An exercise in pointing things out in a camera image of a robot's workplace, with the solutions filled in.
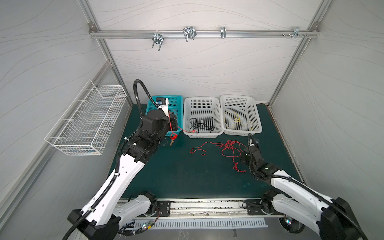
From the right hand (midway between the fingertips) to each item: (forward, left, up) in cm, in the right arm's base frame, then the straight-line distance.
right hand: (248, 149), depth 86 cm
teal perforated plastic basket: (+39, +50, -6) cm, 64 cm away
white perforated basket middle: (+29, +28, -7) cm, 40 cm away
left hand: (+2, +40, +29) cm, 50 cm away
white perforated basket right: (+34, -1, -9) cm, 35 cm away
